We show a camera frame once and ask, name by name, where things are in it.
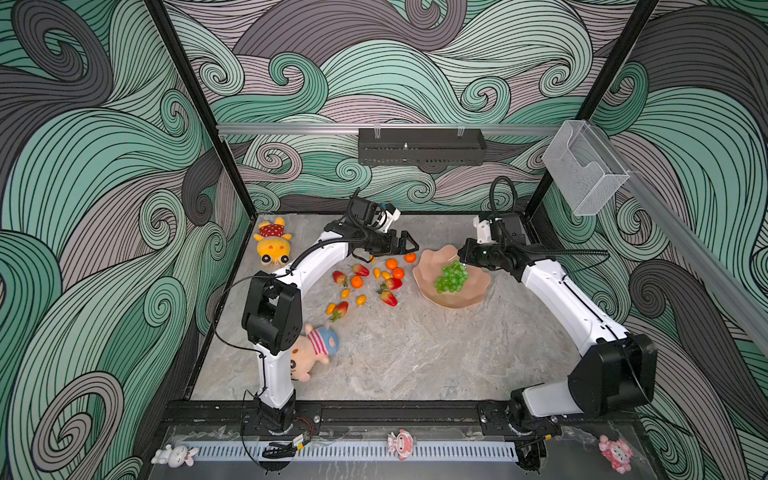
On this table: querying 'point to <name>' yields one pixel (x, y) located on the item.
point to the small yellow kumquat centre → (377, 273)
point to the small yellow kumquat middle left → (345, 293)
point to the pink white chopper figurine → (401, 444)
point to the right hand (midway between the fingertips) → (456, 251)
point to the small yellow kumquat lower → (361, 300)
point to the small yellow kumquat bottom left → (330, 308)
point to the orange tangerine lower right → (398, 273)
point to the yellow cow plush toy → (273, 245)
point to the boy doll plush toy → (317, 345)
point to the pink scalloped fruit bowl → (428, 267)
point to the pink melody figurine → (617, 453)
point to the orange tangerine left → (356, 281)
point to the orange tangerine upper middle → (391, 263)
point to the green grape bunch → (452, 279)
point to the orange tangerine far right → (410, 258)
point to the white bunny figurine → (175, 456)
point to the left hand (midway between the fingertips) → (409, 245)
